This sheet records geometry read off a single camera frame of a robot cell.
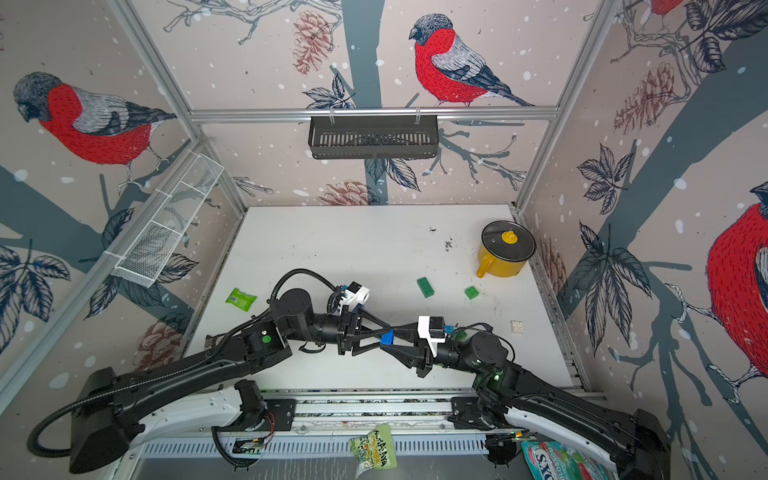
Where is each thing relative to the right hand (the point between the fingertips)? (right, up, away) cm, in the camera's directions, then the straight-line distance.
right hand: (388, 334), depth 60 cm
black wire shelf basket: (-6, +56, +46) cm, 72 cm away
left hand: (0, +1, -4) cm, 4 cm away
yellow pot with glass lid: (+38, +15, +37) cm, 55 cm away
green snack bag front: (-3, -30, +8) cm, 32 cm away
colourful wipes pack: (+37, -30, +5) cm, 48 cm away
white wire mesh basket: (-67, +13, +20) cm, 71 cm away
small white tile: (+38, -7, +28) cm, 48 cm away
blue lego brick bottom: (0, -1, +1) cm, 1 cm away
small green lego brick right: (+27, +1, +35) cm, 44 cm away
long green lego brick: (+12, +3, +37) cm, 38 cm away
